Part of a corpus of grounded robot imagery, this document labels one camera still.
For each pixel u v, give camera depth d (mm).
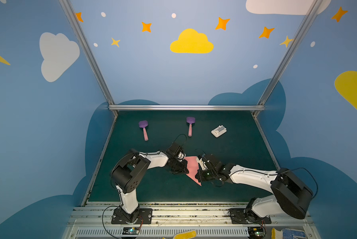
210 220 740
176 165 801
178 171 819
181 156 835
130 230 715
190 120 1148
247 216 665
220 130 1098
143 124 1127
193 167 909
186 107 1685
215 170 675
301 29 768
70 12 706
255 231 717
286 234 699
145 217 744
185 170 888
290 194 435
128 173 483
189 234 693
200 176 765
